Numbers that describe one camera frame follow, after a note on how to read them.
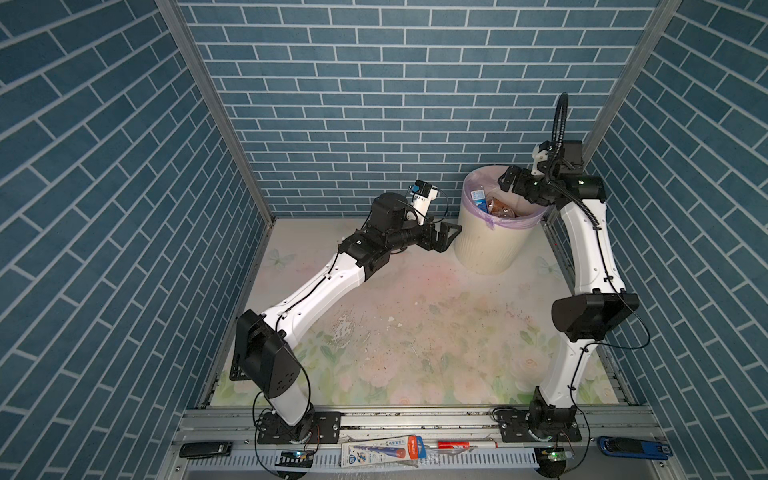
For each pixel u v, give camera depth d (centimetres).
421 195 62
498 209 94
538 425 67
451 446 71
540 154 73
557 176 60
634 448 68
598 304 49
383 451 70
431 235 63
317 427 72
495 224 82
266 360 48
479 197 89
